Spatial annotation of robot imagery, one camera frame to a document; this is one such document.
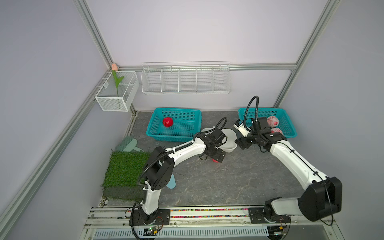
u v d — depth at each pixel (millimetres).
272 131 991
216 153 785
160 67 912
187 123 1119
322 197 404
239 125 735
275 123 1032
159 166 518
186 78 986
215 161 784
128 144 1015
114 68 891
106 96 790
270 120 1052
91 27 744
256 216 735
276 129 988
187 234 643
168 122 1056
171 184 823
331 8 697
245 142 739
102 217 756
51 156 538
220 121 725
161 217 738
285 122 1042
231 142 755
